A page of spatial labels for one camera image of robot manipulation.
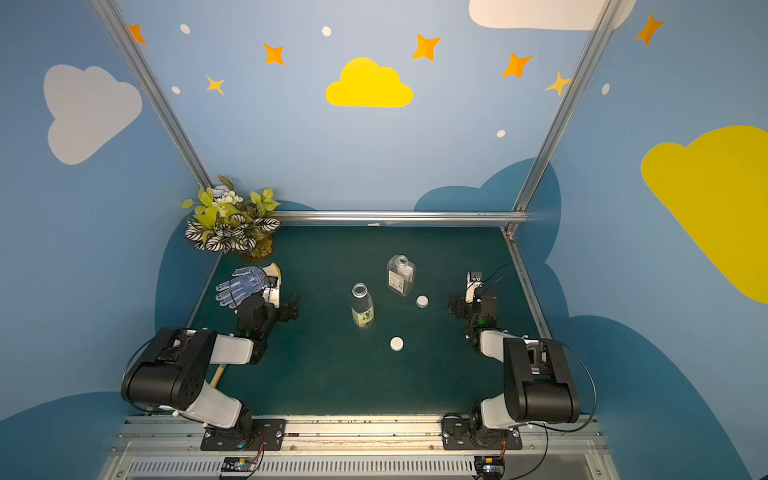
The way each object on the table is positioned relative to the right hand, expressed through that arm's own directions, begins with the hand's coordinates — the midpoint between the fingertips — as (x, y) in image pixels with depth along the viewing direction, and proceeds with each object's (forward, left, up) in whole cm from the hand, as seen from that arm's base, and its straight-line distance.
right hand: (473, 290), depth 95 cm
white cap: (-17, +24, -6) cm, 30 cm away
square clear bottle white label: (+1, +24, +5) cm, 24 cm away
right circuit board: (-46, -1, -9) cm, 47 cm away
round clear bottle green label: (-11, +35, +6) cm, 37 cm away
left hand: (-4, +62, +2) cm, 62 cm away
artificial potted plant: (+7, +78, +19) cm, 81 cm away
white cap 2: (-2, +16, -5) cm, 17 cm away
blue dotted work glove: (+2, +77, -4) cm, 77 cm away
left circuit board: (-50, +61, -7) cm, 79 cm away
